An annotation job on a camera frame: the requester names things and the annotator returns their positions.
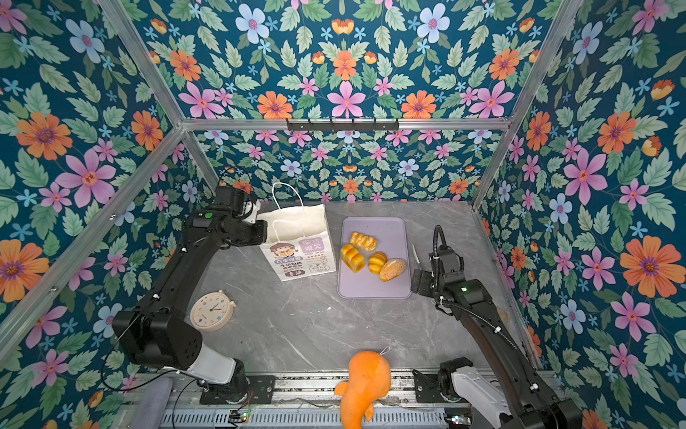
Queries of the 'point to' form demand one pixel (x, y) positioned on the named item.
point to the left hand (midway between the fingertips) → (268, 227)
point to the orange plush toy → (369, 382)
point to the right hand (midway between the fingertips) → (426, 280)
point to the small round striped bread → (376, 262)
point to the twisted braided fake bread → (367, 243)
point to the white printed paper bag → (298, 241)
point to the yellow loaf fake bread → (352, 258)
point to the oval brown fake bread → (390, 269)
